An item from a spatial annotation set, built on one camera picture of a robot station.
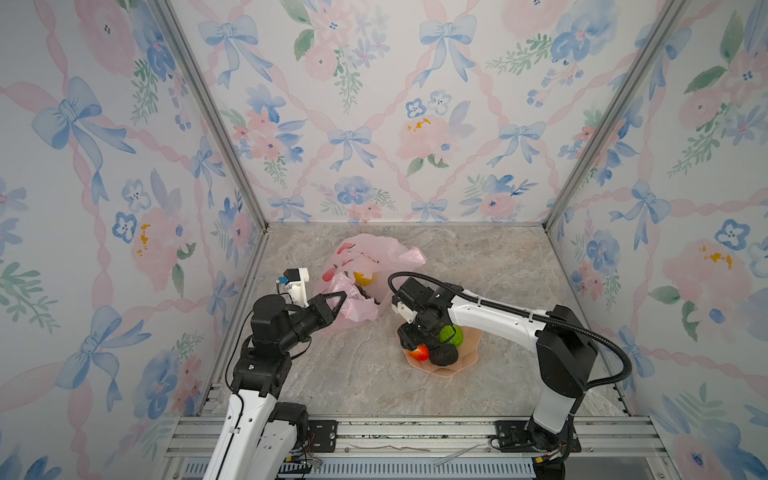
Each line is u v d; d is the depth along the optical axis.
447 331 0.85
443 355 0.81
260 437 0.60
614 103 0.85
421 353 0.82
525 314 0.50
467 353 0.84
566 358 0.46
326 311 0.64
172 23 0.70
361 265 0.88
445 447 0.73
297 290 0.64
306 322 0.60
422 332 0.73
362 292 0.98
